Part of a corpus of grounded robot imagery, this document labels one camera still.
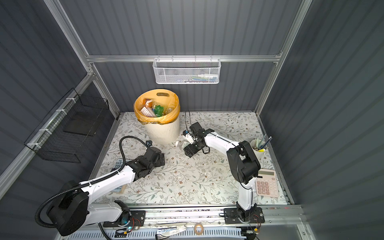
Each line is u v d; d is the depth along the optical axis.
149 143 0.76
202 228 0.71
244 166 0.54
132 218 0.73
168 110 0.99
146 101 0.91
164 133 0.91
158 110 0.96
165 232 0.68
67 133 0.73
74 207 0.41
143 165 0.65
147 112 0.87
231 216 0.73
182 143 1.00
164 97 0.97
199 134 0.75
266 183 0.83
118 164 0.91
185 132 0.86
